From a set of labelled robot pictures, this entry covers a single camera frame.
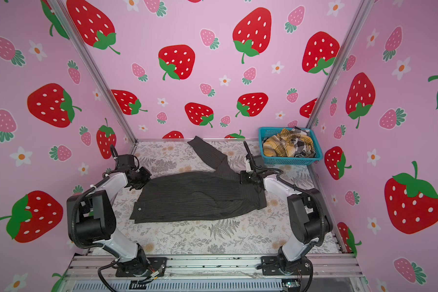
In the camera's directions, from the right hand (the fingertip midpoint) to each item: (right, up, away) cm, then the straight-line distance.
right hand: (241, 175), depth 94 cm
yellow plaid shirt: (+25, +17, +12) cm, 33 cm away
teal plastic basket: (+27, +8, +10) cm, 30 cm away
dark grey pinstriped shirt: (-37, -11, +2) cm, 38 cm away
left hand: (-49, 0, +1) cm, 49 cm away
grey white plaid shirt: (+35, +14, +6) cm, 38 cm away
